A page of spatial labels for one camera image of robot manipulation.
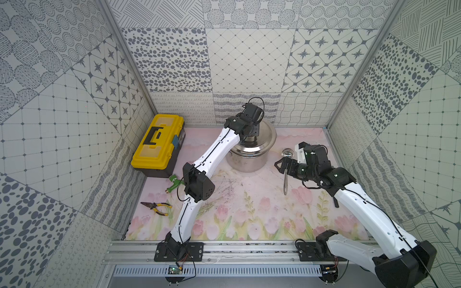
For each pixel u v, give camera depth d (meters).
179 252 0.64
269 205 0.88
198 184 0.61
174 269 0.71
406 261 0.37
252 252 0.76
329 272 0.72
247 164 0.94
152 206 0.86
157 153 0.86
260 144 0.84
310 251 0.74
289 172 0.66
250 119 0.65
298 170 0.66
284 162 0.67
